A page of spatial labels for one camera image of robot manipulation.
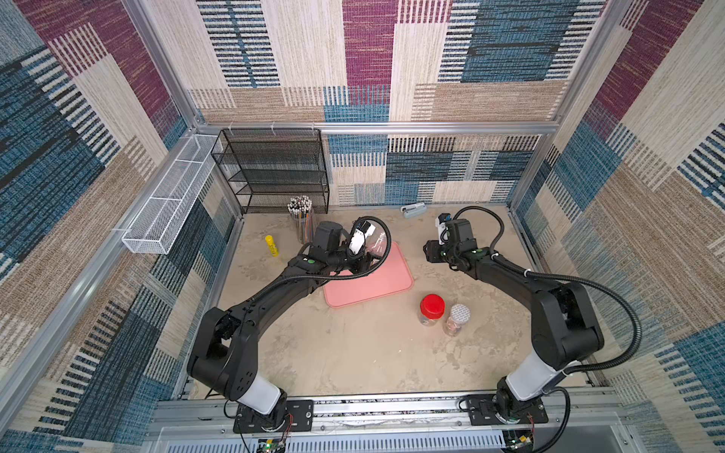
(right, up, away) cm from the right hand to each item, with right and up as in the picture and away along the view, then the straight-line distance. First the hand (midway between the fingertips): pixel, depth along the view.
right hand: (435, 250), depth 95 cm
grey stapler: (-3, +16, +24) cm, 29 cm away
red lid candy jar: (-4, -16, -11) cm, 20 cm away
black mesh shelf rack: (-59, +31, +13) cm, 68 cm away
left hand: (-20, -1, -12) cm, 23 cm away
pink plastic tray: (-13, -9, +6) cm, 17 cm away
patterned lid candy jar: (+3, -17, -16) cm, 24 cm away
